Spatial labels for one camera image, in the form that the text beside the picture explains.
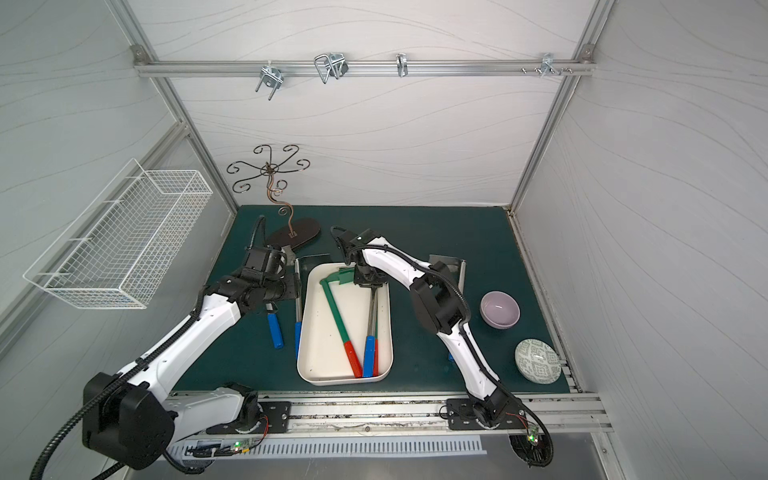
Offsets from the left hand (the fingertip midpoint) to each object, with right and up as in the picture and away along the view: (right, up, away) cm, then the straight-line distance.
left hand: (293, 285), depth 83 cm
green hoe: (+13, +1, +13) cm, 18 cm away
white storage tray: (+9, -20, 0) cm, 22 cm away
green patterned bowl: (+69, -21, -1) cm, 72 cm away
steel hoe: (+22, -15, -1) cm, 26 cm away
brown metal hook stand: (-7, +15, +28) cm, 33 cm away
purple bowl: (+61, -9, +6) cm, 62 cm away
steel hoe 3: (-7, -13, +5) cm, 16 cm away
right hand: (+21, -1, +12) cm, 25 cm away
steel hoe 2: (-1, -8, +9) cm, 12 cm away
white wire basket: (-36, +12, -13) cm, 40 cm away
